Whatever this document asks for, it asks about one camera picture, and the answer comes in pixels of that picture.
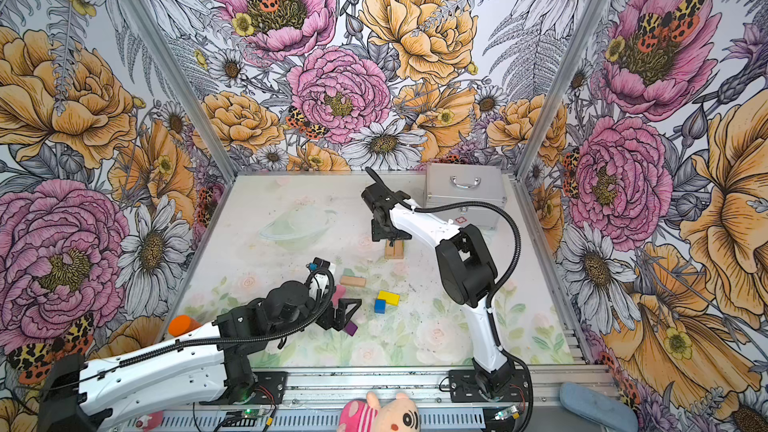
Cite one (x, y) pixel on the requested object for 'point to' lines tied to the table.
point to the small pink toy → (151, 421)
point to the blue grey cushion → (598, 407)
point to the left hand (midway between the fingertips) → (345, 303)
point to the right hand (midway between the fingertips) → (392, 242)
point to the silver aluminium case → (461, 183)
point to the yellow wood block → (390, 298)
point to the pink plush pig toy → (398, 415)
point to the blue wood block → (379, 306)
